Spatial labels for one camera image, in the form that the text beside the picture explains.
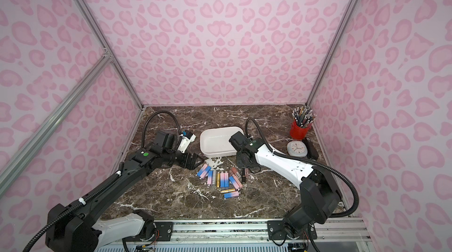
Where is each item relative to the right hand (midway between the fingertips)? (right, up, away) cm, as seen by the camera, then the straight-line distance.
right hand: (244, 163), depth 85 cm
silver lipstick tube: (-15, -8, +3) cm, 17 cm away
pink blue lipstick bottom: (-6, -14, -3) cm, 15 cm away
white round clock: (+29, +5, +11) cm, 32 cm away
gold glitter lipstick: (-13, -8, +2) cm, 15 cm away
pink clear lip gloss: (-4, -5, +4) cm, 8 cm away
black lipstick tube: (0, -7, +3) cm, 8 cm away
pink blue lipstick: (-21, -5, +4) cm, 22 cm away
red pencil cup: (+32, +14, +16) cm, 38 cm away
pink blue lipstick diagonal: (-5, -10, +1) cm, 11 cm away
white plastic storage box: (-16, +8, +16) cm, 24 cm away
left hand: (-21, +4, -6) cm, 22 cm away
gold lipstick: (-8, -12, -2) cm, 15 cm away
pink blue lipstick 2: (-17, -7, +2) cm, 18 cm away
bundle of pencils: (+32, +23, +8) cm, 40 cm away
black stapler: (+36, +4, +8) cm, 37 cm away
